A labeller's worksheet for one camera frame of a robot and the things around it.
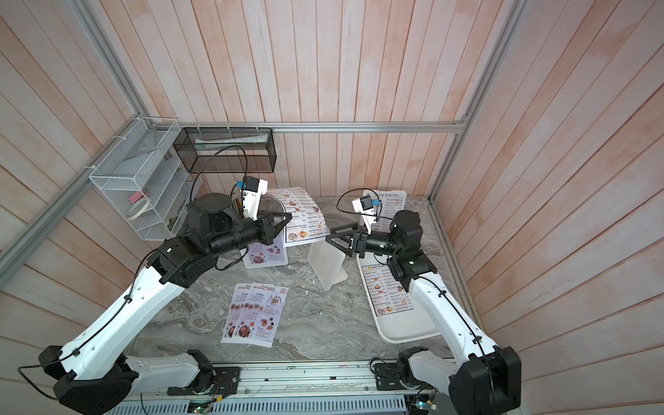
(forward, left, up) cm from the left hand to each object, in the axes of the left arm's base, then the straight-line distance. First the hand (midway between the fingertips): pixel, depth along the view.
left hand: (291, 222), depth 62 cm
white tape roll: (+16, +53, -13) cm, 57 cm away
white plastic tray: (-13, -33, -39) cm, 53 cm away
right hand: (0, -10, -6) cm, 11 cm away
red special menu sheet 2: (-9, +13, -39) cm, 42 cm away
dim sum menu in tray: (-1, -31, -38) cm, 49 cm away
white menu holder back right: (+12, -10, -40) cm, 43 cm away
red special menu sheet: (-4, +22, -39) cm, 45 cm away
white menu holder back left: (+11, +16, -33) cm, 38 cm away
